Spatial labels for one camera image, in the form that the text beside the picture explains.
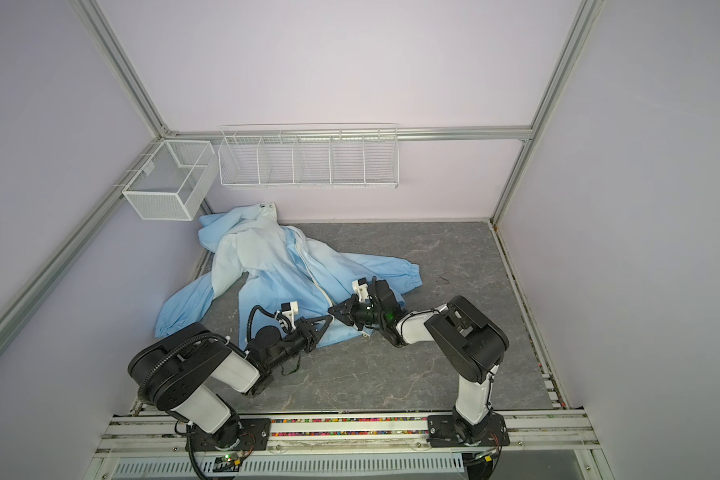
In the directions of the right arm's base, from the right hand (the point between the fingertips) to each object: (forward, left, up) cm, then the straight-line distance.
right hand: (326, 313), depth 85 cm
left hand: (-3, -3, 0) cm, 4 cm away
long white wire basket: (+49, +8, +20) cm, 54 cm away
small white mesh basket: (+39, +52, +18) cm, 67 cm away
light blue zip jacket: (+14, +14, 0) cm, 20 cm away
